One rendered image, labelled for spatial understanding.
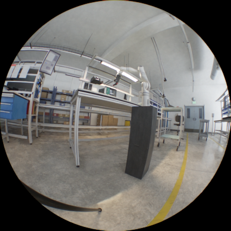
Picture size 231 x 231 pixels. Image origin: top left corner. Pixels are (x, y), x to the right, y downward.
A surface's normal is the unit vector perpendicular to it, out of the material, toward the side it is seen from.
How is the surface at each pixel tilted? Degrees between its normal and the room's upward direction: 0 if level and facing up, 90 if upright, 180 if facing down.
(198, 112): 90
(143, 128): 90
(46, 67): 101
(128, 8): 180
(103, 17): 180
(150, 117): 90
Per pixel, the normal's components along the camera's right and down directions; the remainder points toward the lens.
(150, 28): -0.07, 1.00
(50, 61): 0.86, 0.24
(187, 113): -0.79, -0.08
